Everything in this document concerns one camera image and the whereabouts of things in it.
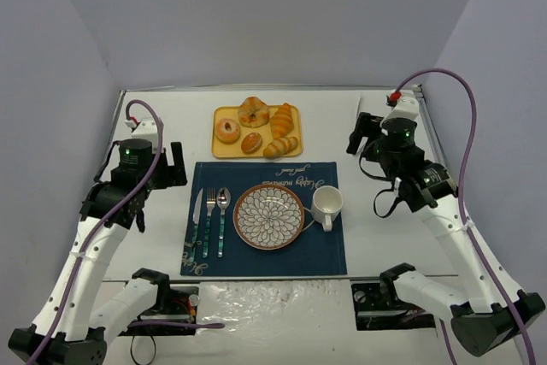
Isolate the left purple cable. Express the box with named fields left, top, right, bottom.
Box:
left=19, top=99, right=226, bottom=365

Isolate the large striped croissant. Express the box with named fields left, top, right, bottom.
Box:
left=269, top=103, right=294, bottom=139

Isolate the large twisted bagel bread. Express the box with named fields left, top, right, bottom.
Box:
left=238, top=97, right=269, bottom=128

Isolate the table knife patterned handle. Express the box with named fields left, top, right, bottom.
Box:
left=189, top=188, right=204, bottom=261

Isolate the white ceramic mug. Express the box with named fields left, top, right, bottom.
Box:
left=303, top=185, right=344, bottom=233

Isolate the small round bun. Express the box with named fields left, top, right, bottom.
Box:
left=240, top=132, right=262, bottom=155

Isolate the yellow serving tray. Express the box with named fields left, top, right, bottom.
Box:
left=211, top=105, right=303, bottom=159

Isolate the small striped croissant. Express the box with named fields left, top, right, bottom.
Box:
left=262, top=137, right=299, bottom=159

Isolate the table fork patterned handle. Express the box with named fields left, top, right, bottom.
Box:
left=202, top=187, right=216, bottom=258

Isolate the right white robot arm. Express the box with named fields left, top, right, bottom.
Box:
left=346, top=105, right=546, bottom=356

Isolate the dark blue placemat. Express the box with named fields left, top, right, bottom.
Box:
left=180, top=162, right=347, bottom=277

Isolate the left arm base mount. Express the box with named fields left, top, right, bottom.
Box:
left=121, top=286, right=199, bottom=337

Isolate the floral patterned ceramic plate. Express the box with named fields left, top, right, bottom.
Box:
left=233, top=185, right=305, bottom=250

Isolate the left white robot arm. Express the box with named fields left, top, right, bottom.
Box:
left=9, top=118, right=187, bottom=364

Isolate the aluminium table edge rail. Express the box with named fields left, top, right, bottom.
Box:
left=411, top=84, right=447, bottom=167

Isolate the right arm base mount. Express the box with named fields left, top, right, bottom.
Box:
left=350, top=281, right=435, bottom=332

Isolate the pink glazed donut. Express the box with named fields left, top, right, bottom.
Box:
left=215, top=118, right=241, bottom=144

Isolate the table spoon patterned handle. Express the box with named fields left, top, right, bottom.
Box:
left=216, top=187, right=231, bottom=258

